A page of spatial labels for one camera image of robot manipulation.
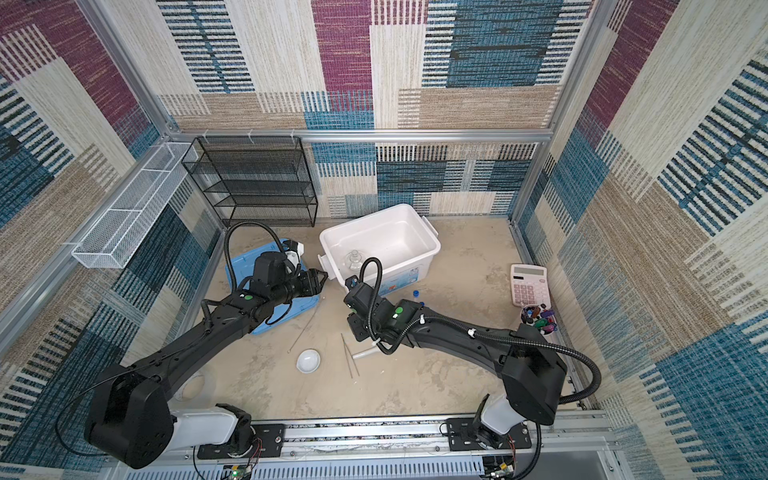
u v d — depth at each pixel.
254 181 1.10
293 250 0.75
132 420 0.40
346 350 0.88
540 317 0.83
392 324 0.57
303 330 0.92
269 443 0.73
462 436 0.73
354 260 1.02
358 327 0.72
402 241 1.10
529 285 0.99
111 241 0.71
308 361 0.85
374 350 0.87
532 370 0.42
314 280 0.76
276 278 0.65
